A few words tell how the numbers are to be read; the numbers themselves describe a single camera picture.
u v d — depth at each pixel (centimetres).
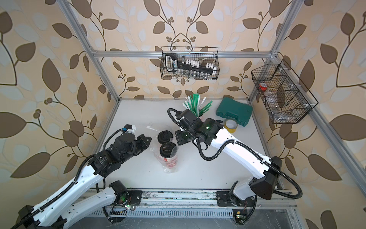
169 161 69
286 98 73
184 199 75
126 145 52
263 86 88
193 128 50
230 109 109
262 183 41
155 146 76
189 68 86
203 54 91
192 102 97
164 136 77
